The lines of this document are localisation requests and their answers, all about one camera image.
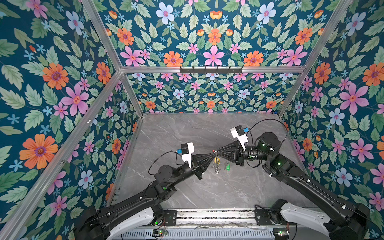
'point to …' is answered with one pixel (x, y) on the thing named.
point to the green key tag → (228, 167)
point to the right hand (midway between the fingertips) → (219, 152)
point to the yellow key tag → (217, 159)
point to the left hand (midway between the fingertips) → (216, 155)
